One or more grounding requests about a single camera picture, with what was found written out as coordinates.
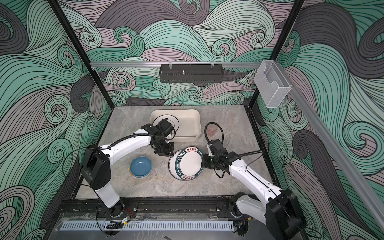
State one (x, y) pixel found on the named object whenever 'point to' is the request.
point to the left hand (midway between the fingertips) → (173, 154)
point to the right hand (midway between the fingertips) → (201, 162)
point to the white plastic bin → (189, 129)
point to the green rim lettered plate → (186, 164)
